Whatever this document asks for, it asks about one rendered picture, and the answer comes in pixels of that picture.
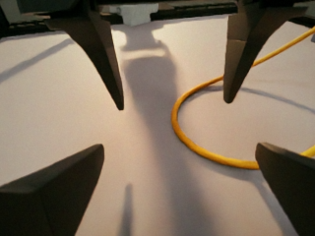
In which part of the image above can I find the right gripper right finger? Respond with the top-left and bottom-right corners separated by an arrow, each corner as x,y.
255,142 -> 315,236

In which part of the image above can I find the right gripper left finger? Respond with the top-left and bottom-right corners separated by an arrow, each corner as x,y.
0,144 -> 105,236

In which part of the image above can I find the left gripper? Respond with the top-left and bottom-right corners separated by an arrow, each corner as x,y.
16,0 -> 315,111

